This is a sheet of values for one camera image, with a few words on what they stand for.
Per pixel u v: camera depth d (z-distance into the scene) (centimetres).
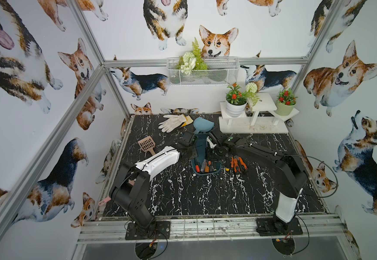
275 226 67
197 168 90
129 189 45
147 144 105
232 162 95
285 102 93
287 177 48
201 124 117
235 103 92
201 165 92
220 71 93
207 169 90
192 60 78
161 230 74
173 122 115
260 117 121
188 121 117
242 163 93
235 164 93
